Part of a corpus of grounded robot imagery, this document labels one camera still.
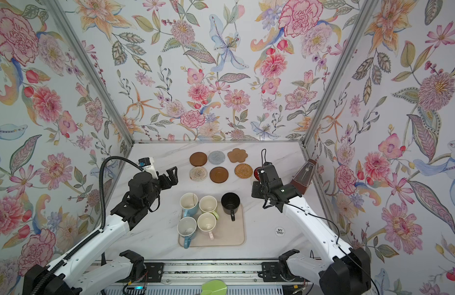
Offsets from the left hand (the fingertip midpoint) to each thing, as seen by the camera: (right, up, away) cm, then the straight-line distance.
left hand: (172, 168), depth 79 cm
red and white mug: (+36, -2, +2) cm, 36 cm away
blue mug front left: (+5, -27, +5) cm, 28 cm away
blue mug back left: (+5, -17, +11) cm, 21 cm away
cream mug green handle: (+14, -17, +8) cm, 24 cm away
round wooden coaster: (+6, +4, +32) cm, 33 cm away
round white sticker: (+47, -29, +5) cm, 56 cm away
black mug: (+25, -17, +10) cm, 32 cm away
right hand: (+36, -7, +3) cm, 37 cm away
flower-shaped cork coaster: (+30, +6, +36) cm, 47 cm away
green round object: (+18, -47, -6) cm, 50 cm away
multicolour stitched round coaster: (+7, -4, +26) cm, 27 cm away
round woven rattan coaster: (+33, -3, +28) cm, 43 cm away
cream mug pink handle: (+14, -24, +5) cm, 29 cm away
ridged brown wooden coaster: (+18, -5, +27) cm, 33 cm away
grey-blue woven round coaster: (+17, +5, +35) cm, 39 cm away
